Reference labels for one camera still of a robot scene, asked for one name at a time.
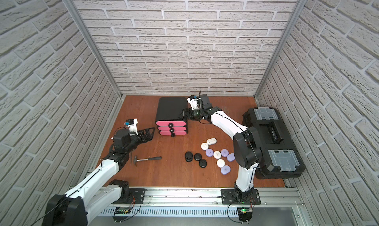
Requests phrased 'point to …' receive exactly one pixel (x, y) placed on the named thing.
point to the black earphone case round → (197, 157)
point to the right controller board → (245, 214)
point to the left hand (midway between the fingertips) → (151, 127)
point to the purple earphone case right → (230, 157)
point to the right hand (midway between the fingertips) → (185, 115)
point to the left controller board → (121, 213)
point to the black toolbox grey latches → (279, 158)
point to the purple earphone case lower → (225, 169)
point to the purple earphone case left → (209, 152)
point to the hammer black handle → (156, 158)
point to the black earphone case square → (188, 156)
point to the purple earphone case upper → (224, 152)
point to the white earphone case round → (204, 146)
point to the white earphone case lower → (220, 163)
